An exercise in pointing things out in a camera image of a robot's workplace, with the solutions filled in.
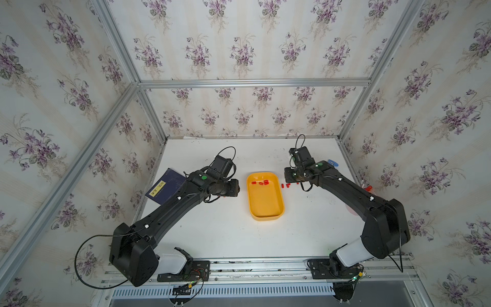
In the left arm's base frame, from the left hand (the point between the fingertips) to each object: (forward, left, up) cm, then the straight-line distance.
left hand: (238, 190), depth 79 cm
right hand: (+10, -23, -3) cm, 25 cm away
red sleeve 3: (+13, -14, -15) cm, 24 cm away
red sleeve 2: (+12, -25, -15) cm, 32 cm away
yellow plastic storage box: (+2, -13, -15) cm, 20 cm away
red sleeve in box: (+13, -8, -15) cm, 21 cm away
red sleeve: (+11, -23, -16) cm, 30 cm away
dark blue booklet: (+8, +35, -10) cm, 37 cm away
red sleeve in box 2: (+12, -11, -15) cm, 23 cm away
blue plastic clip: (+26, -54, -14) cm, 61 cm away
